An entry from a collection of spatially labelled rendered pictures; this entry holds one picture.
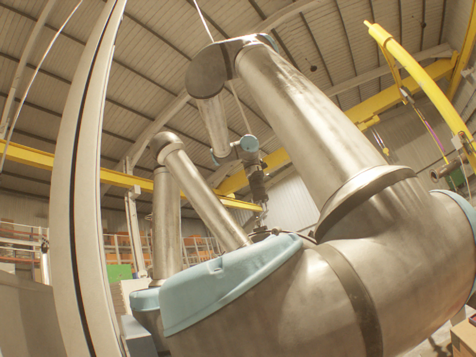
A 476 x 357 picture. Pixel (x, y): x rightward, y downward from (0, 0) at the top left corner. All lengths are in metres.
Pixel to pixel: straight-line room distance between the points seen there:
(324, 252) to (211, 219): 0.52
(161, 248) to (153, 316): 0.29
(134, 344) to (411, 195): 0.31
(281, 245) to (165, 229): 0.67
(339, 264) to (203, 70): 0.54
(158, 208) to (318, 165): 0.66
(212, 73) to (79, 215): 0.46
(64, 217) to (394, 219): 0.33
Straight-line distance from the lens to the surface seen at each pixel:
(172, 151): 0.79
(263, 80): 0.43
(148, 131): 10.19
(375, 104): 13.15
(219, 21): 8.61
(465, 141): 4.03
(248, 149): 1.05
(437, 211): 0.25
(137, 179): 10.34
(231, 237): 0.67
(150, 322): 0.61
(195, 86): 0.63
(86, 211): 0.28
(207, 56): 0.60
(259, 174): 1.09
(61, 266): 0.27
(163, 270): 0.79
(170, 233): 0.81
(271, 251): 0.16
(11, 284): 0.39
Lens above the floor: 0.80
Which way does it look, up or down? 23 degrees up
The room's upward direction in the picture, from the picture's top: 18 degrees counter-clockwise
